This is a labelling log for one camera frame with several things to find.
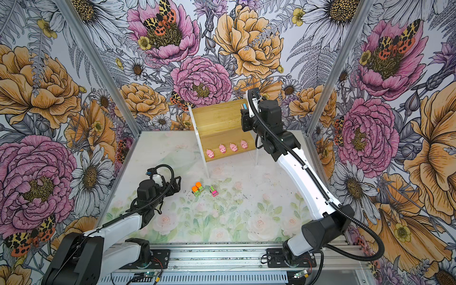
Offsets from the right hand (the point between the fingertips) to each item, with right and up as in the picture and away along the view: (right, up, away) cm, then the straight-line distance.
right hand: (245, 115), depth 71 cm
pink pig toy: (+1, -11, +20) cm, 23 cm away
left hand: (-34, -31, +19) cm, 50 cm away
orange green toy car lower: (-24, -35, +20) cm, 47 cm away
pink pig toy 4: (-16, -16, +16) cm, 27 cm away
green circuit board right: (+23, -63, 0) cm, 67 cm away
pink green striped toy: (-15, -35, +21) cm, 43 cm away
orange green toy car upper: (-23, -33, +23) cm, 46 cm away
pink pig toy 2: (-5, -13, +19) cm, 23 cm away
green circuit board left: (-38, -63, 0) cm, 73 cm away
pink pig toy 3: (-10, -14, +18) cm, 25 cm away
